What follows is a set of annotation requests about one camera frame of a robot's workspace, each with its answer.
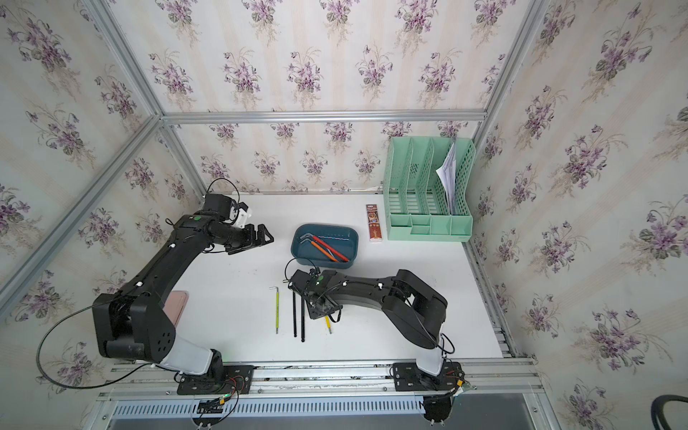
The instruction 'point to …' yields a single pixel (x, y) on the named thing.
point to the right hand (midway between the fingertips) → (323, 311)
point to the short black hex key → (294, 313)
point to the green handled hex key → (277, 309)
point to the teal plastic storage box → (310, 253)
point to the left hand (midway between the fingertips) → (263, 241)
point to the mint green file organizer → (416, 195)
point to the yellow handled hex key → (328, 322)
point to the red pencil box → (374, 232)
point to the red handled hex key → (313, 236)
